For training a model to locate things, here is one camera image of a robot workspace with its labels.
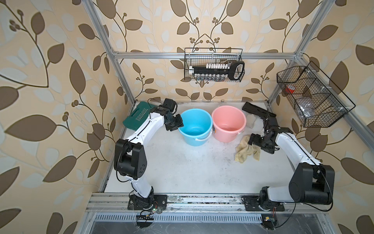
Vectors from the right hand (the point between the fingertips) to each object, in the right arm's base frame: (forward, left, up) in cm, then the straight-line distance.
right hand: (256, 145), depth 86 cm
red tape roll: (+26, -22, +21) cm, 40 cm away
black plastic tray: (+37, -11, -8) cm, 39 cm away
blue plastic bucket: (+16, +35, -3) cm, 39 cm away
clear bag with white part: (+26, -6, -7) cm, 27 cm away
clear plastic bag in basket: (+6, -20, +24) cm, 32 cm away
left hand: (+12, +46, +9) cm, 48 cm away
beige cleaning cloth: (0, +7, -3) cm, 8 cm away
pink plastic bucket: (+22, +12, -5) cm, 26 cm away
